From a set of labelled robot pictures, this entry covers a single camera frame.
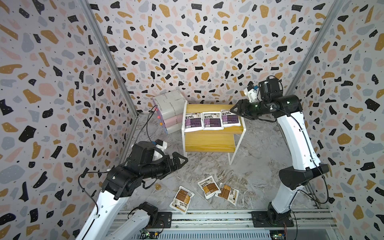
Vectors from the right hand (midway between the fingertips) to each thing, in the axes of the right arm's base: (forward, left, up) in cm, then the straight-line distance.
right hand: (233, 111), depth 70 cm
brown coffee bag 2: (-24, +10, -35) cm, 43 cm away
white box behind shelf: (+20, +36, -14) cm, 43 cm away
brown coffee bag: (-30, +25, -35) cm, 53 cm away
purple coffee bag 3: (-2, +2, -3) cm, 4 cm away
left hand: (-23, +22, -8) cm, 33 cm away
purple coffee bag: (-3, +19, -3) cm, 20 cm away
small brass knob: (-24, +39, -35) cm, 58 cm away
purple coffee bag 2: (-3, +10, -4) cm, 11 cm away
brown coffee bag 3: (-26, +1, -35) cm, 44 cm away
